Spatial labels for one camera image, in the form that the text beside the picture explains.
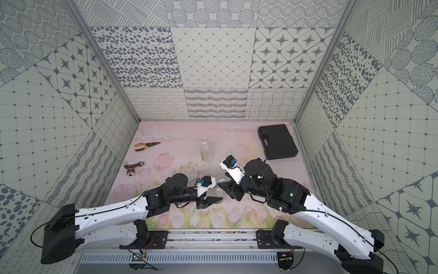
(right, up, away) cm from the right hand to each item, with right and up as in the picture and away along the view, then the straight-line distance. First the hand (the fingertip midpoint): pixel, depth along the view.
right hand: (225, 179), depth 64 cm
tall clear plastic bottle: (-11, +8, +29) cm, 32 cm away
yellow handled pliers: (-51, +10, +43) cm, 67 cm away
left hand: (-2, -4, +5) cm, 6 cm away
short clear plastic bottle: (-2, -5, -1) cm, 5 cm away
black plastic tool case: (+33, +13, +40) cm, 54 cm away
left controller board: (-37, -35, +7) cm, 52 cm away
